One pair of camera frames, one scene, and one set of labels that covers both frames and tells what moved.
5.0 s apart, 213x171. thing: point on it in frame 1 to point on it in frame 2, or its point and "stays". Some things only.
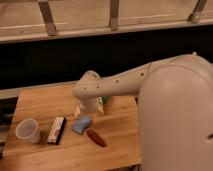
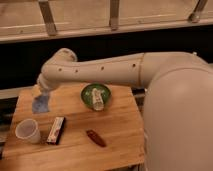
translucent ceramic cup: x=28 y=130 stays
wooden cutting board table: x=48 y=133 stays
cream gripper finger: x=77 y=112 to x=36 y=91
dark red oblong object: x=96 y=137 stays
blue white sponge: x=81 y=124 to x=40 y=104
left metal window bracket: x=48 y=18 stays
